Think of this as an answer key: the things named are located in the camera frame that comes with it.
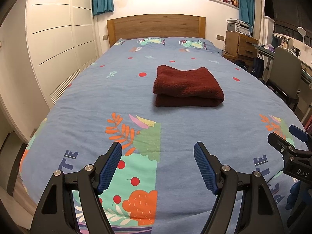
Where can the wooden nightstand drawers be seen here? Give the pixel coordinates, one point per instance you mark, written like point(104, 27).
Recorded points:
point(239, 46)

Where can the teal curtain right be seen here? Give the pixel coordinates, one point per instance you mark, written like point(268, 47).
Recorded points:
point(247, 12)

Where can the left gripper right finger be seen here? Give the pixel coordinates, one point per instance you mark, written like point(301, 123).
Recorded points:
point(257, 210)

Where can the grey desk chair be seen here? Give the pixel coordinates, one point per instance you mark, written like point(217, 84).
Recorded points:
point(285, 79)

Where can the wooden headboard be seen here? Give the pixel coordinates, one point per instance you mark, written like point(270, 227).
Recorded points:
point(155, 25)

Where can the dark blue bag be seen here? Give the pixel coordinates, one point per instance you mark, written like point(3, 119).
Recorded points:
point(257, 68)

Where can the glass desk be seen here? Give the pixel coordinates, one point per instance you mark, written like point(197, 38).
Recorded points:
point(282, 55)

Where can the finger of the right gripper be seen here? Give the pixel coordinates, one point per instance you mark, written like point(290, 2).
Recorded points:
point(302, 135)
point(279, 143)

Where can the dark red knitted sweater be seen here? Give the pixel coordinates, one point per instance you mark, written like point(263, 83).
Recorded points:
point(183, 88)

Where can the white desk lamp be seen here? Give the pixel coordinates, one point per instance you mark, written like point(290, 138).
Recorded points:
point(302, 32)

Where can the white storage box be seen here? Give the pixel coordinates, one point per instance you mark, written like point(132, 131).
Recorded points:
point(236, 25)

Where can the blue patterned bed cover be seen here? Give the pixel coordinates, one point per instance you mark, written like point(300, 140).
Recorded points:
point(157, 186)

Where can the white wardrobe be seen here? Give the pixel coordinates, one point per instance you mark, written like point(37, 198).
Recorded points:
point(60, 41)

